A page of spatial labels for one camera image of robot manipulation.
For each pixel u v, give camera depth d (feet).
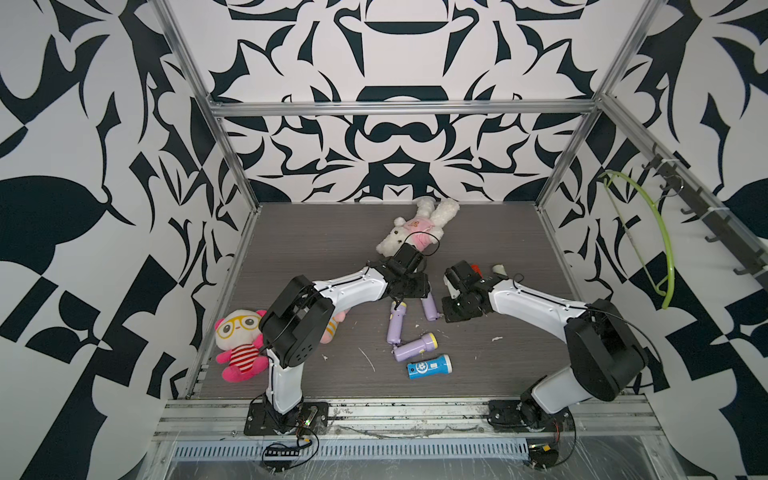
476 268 3.25
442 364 2.60
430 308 2.98
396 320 2.89
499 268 3.25
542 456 2.32
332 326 2.76
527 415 2.18
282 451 2.39
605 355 1.45
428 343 2.72
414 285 2.60
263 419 2.32
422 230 3.26
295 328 1.58
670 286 2.17
